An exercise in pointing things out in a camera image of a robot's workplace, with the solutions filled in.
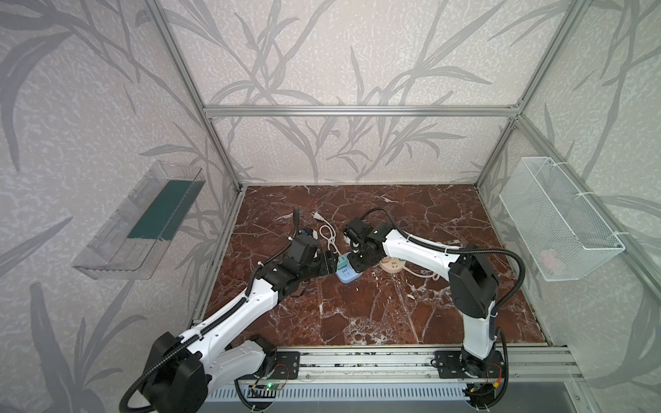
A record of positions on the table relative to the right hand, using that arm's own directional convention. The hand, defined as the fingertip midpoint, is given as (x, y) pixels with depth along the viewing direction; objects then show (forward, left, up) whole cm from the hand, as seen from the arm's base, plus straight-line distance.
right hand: (356, 257), depth 89 cm
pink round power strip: (-1, -13, -3) cm, 13 cm away
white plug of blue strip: (+23, +16, -5) cm, 28 cm away
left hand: (-3, +7, +8) cm, 11 cm away
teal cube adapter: (-2, +5, 0) cm, 6 cm away
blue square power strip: (-5, +3, -3) cm, 7 cm away
